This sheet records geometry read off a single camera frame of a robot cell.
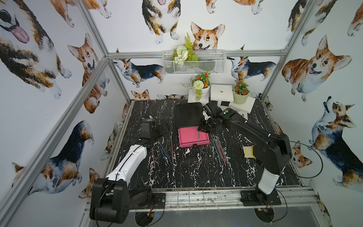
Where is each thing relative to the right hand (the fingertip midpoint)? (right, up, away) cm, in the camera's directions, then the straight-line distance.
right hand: (195, 129), depth 82 cm
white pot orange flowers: (+4, +27, +5) cm, 28 cm away
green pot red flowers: (+29, +22, +9) cm, 37 cm away
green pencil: (+14, -15, +11) cm, 24 cm away
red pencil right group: (+17, -16, +9) cm, 25 cm away
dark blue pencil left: (-20, -16, +10) cm, 28 cm away
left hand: (-20, +2, +5) cm, 20 cm away
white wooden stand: (+19, +22, +14) cm, 33 cm away
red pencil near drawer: (-15, -16, +11) cm, 24 cm away
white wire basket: (+10, +42, +11) cm, 45 cm away
